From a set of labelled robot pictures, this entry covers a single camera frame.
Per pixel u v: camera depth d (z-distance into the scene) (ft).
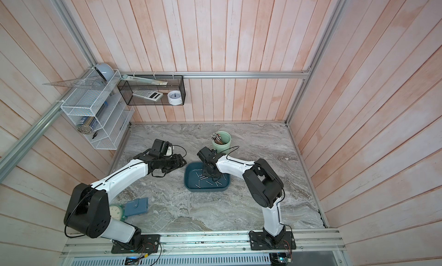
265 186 1.67
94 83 2.82
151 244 2.41
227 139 3.20
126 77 3.01
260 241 2.40
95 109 2.30
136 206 2.68
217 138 2.95
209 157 2.45
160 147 2.27
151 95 3.22
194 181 3.05
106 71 2.73
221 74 3.13
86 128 2.51
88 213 1.40
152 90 3.31
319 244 2.44
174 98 3.10
